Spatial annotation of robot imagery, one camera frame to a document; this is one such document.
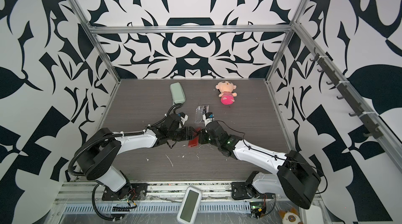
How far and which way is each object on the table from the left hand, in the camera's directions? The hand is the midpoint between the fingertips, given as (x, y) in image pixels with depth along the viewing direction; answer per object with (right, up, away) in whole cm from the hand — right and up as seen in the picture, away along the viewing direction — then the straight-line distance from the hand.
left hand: (197, 132), depth 86 cm
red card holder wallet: (-2, -6, +1) cm, 6 cm away
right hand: (+1, +1, -4) cm, 4 cm away
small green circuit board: (+27, -30, -14) cm, 43 cm away
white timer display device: (-3, -28, -19) cm, 33 cm away
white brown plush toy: (+40, -31, -20) cm, 54 cm away
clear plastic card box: (+1, +10, +16) cm, 19 cm away
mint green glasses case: (-14, +21, +23) cm, 34 cm away
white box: (+49, -30, -21) cm, 61 cm away
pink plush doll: (+19, +20, +19) cm, 33 cm away
